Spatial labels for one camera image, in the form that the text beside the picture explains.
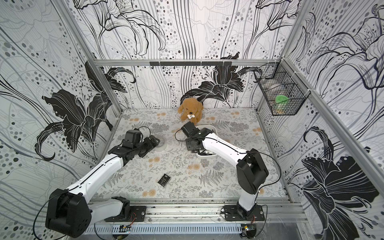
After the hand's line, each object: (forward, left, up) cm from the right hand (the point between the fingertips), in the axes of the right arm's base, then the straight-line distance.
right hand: (194, 142), depth 88 cm
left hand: (-4, +21, +2) cm, 21 cm away
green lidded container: (+12, -48, +18) cm, 53 cm away
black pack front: (-19, +17, -8) cm, 27 cm away
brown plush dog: (+22, +2, +5) cm, 23 cm away
